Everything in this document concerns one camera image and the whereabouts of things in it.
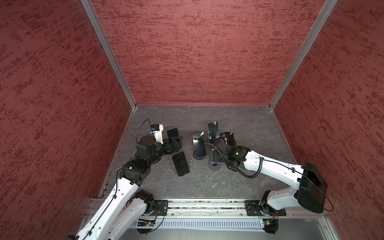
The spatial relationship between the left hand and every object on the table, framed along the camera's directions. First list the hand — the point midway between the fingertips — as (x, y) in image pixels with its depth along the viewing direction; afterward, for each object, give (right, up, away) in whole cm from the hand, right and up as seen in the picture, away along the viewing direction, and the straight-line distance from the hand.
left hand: (176, 142), depth 73 cm
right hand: (+22, -10, +9) cm, 26 cm away
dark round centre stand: (+11, -12, +16) cm, 23 cm away
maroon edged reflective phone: (+34, -1, +31) cm, 46 cm away
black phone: (-5, +3, +19) cm, 20 cm away
